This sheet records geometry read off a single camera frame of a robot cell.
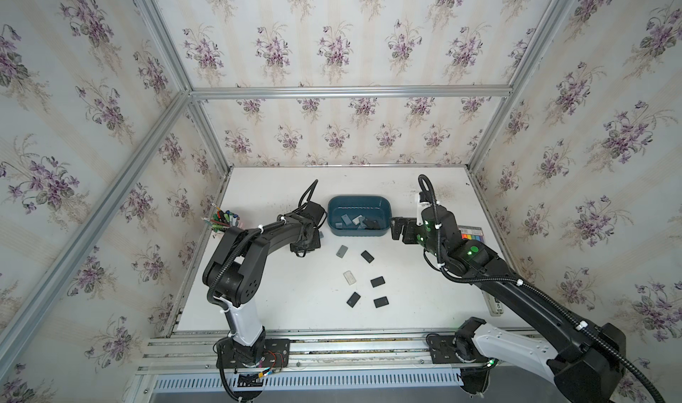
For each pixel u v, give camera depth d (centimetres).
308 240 78
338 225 97
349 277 88
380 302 82
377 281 86
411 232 67
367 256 93
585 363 37
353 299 84
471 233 98
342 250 94
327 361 72
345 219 101
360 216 103
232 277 48
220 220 90
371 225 100
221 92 96
